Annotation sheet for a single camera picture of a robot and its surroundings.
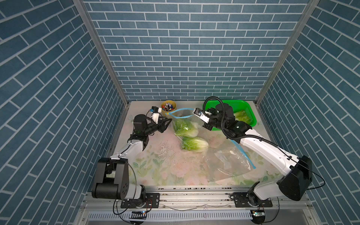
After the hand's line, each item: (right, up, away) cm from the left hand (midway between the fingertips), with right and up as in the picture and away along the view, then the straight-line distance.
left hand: (172, 119), depth 83 cm
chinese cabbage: (+7, -4, -4) cm, 9 cm away
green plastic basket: (+50, +10, +30) cm, 59 cm away
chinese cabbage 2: (+13, -16, +3) cm, 21 cm away
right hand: (+17, +4, -7) cm, 19 cm away
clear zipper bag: (+34, -26, +6) cm, 43 cm away
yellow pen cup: (-5, +9, +19) cm, 22 cm away
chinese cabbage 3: (+49, +2, +16) cm, 52 cm away
